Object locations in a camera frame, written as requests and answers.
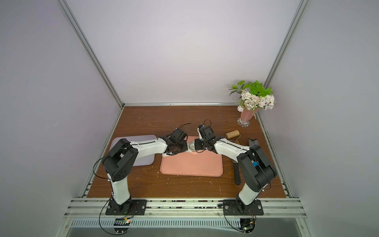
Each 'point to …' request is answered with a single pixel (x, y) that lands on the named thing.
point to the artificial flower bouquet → (253, 96)
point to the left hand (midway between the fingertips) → (189, 147)
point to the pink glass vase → (246, 116)
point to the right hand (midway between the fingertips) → (197, 140)
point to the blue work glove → (253, 142)
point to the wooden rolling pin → (233, 136)
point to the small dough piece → (189, 150)
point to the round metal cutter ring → (192, 145)
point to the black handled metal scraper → (238, 179)
